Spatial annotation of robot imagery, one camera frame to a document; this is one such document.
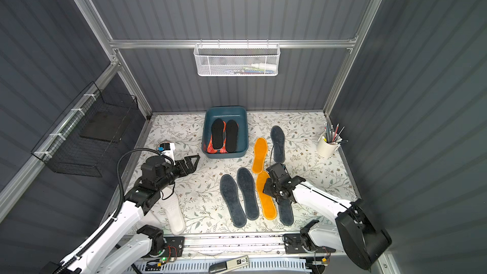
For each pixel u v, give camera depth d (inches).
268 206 32.6
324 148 37.1
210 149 40.2
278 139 42.7
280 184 25.7
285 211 32.4
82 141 28.4
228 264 26.1
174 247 28.6
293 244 28.9
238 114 45.7
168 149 27.8
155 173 23.3
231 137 41.6
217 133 42.8
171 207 32.6
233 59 48.5
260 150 40.2
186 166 27.8
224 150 40.0
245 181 35.9
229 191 34.8
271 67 35.8
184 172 27.3
